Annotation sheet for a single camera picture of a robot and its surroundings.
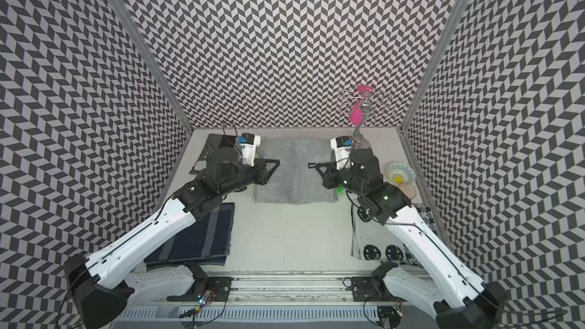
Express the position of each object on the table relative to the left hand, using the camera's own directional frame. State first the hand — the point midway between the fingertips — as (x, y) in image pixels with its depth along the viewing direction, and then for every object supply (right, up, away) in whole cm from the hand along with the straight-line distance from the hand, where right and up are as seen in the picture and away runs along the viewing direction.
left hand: (279, 166), depth 69 cm
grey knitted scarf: (+4, -5, +3) cm, 7 cm away
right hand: (+12, -2, +1) cm, 12 cm away
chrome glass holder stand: (+30, +22, +20) cm, 42 cm away
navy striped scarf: (-27, -28, +11) cm, 41 cm away
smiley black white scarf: (+33, -28, +11) cm, 44 cm away
